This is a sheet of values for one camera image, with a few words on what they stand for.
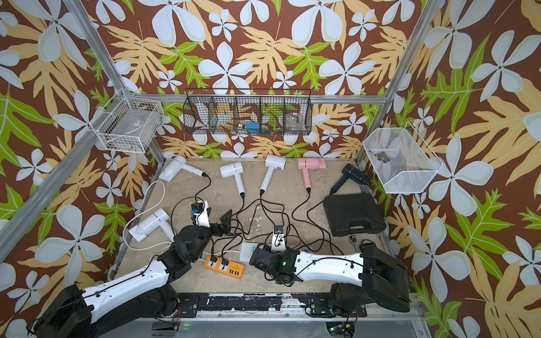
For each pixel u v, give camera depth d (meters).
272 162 1.12
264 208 0.89
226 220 0.70
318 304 0.74
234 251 0.86
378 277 0.41
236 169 1.10
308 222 0.96
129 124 0.85
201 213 0.65
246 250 0.85
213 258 0.81
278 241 0.70
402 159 0.83
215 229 0.69
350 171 1.08
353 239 0.89
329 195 1.05
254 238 0.91
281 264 0.58
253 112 0.99
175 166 1.12
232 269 0.80
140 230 0.88
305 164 1.11
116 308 0.48
